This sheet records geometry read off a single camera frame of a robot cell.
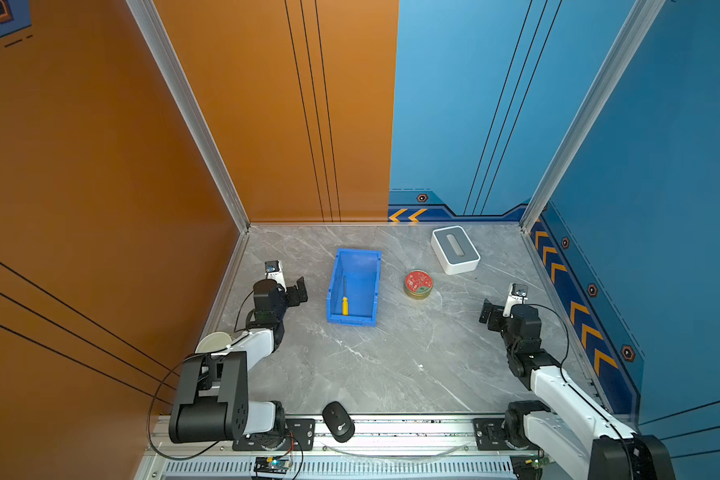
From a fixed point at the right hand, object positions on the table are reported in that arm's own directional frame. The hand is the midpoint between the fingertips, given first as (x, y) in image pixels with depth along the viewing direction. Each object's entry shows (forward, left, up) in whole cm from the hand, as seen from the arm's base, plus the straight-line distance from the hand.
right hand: (499, 302), depth 86 cm
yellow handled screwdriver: (+4, +46, -8) cm, 47 cm away
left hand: (+8, +63, +2) cm, 64 cm away
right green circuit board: (-38, 0, -12) cm, 40 cm away
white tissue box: (+24, +7, -5) cm, 25 cm away
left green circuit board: (-38, +62, -11) cm, 73 cm away
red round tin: (+11, +22, -7) cm, 25 cm away
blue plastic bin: (+12, +44, -11) cm, 47 cm away
